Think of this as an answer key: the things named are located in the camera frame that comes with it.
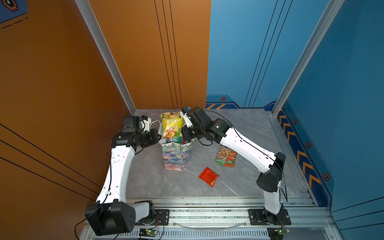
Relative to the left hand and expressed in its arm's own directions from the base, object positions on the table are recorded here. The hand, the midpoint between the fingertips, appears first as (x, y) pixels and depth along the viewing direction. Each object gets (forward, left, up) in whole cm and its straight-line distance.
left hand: (161, 134), depth 77 cm
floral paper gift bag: (-8, -8, -7) cm, 13 cm away
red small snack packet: (-12, -26, -23) cm, 37 cm away
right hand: (0, -10, +3) cm, 11 cm away
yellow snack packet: (+2, -6, +6) cm, 9 cm away
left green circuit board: (-39, +5, -26) cm, 47 cm away
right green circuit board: (-39, -59, -23) cm, 74 cm away
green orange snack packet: (-1, -37, -22) cm, 43 cm away
